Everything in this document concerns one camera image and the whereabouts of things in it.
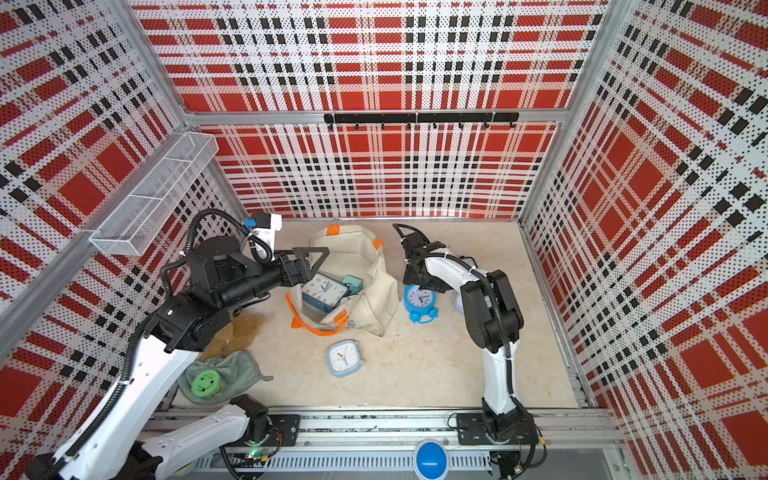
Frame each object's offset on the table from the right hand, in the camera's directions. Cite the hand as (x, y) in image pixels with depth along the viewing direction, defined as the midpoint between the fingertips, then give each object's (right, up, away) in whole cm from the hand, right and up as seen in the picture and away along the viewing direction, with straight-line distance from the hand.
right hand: (428, 282), depth 97 cm
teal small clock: (-25, -1, -1) cm, 25 cm away
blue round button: (-2, -38, -29) cm, 48 cm away
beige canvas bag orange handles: (-23, +10, -1) cm, 25 cm away
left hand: (-26, +10, -35) cm, 44 cm away
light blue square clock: (+10, -7, -1) cm, 12 cm away
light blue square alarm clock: (-25, -20, -13) cm, 35 cm away
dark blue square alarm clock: (-35, -3, 0) cm, 35 cm away
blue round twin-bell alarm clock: (-3, -7, -1) cm, 7 cm away
